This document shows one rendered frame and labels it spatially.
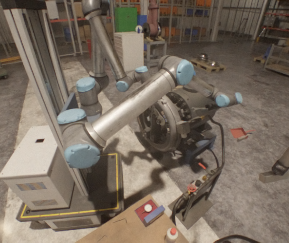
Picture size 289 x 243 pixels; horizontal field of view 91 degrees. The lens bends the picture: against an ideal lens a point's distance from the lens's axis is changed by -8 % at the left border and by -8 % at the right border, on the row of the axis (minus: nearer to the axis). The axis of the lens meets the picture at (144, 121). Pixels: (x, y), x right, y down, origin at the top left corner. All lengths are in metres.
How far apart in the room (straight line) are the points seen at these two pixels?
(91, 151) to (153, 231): 0.79
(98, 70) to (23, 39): 0.64
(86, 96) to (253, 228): 2.00
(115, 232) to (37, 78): 1.08
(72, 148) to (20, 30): 0.56
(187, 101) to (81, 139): 1.39
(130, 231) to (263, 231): 1.36
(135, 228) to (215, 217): 0.96
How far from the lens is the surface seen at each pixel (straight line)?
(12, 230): 2.20
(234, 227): 1.99
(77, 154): 0.71
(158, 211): 1.21
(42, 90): 0.95
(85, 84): 1.25
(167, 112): 1.54
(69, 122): 0.83
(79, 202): 1.63
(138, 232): 1.28
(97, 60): 1.34
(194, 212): 1.90
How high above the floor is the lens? 1.69
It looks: 36 degrees down
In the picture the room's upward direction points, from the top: straight up
